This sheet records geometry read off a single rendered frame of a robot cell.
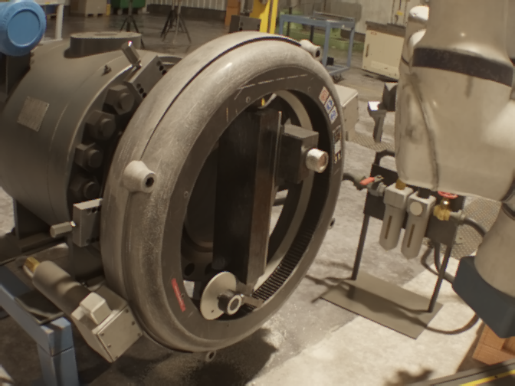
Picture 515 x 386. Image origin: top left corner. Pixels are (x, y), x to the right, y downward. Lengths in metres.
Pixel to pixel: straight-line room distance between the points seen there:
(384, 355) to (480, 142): 1.22
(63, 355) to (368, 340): 1.02
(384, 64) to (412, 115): 7.13
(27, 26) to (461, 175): 1.19
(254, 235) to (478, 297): 0.54
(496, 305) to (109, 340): 0.69
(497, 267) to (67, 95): 1.03
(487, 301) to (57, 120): 1.01
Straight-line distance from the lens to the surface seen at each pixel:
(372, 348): 1.84
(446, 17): 0.72
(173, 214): 0.96
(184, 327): 1.13
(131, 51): 0.98
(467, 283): 0.85
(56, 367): 1.45
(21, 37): 1.51
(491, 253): 0.81
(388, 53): 7.74
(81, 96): 1.29
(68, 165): 1.25
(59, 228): 0.98
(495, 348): 1.81
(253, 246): 1.17
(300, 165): 1.11
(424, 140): 0.68
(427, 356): 1.87
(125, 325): 1.04
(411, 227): 1.90
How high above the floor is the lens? 1.07
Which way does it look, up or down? 22 degrees down
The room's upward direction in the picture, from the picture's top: 6 degrees clockwise
